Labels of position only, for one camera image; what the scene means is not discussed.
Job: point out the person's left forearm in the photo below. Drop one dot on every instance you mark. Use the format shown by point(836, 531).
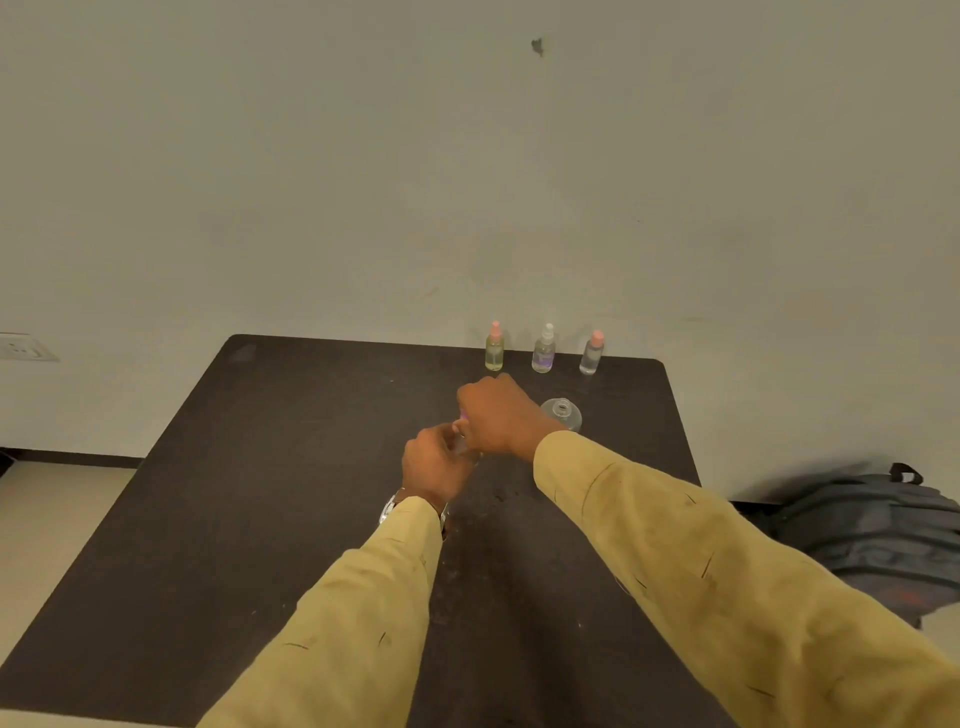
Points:
point(337, 645)

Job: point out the person's right hand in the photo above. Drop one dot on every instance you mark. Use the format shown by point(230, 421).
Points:
point(506, 416)

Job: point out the small clear bottle pink cap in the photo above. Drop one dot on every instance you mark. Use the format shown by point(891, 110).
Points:
point(590, 361)

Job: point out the silver wristwatch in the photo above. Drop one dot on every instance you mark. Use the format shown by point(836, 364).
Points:
point(388, 508)

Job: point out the purple-tinted spray bottle white cap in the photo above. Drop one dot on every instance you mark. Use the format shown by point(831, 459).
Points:
point(543, 360)

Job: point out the grey backpack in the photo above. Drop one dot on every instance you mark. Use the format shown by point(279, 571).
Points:
point(877, 540)

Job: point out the large clear bottle blue label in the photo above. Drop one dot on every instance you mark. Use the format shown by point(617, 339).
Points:
point(564, 412)

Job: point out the yellow-green spray bottle orange cap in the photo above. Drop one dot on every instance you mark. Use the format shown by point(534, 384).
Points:
point(494, 358)

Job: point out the small bottle magenta cap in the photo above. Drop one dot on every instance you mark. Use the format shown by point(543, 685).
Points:
point(459, 444)

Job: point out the person's left hand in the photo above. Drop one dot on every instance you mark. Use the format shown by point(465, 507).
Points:
point(431, 472)

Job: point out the person's right forearm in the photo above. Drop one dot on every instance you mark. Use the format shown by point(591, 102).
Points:
point(750, 592)

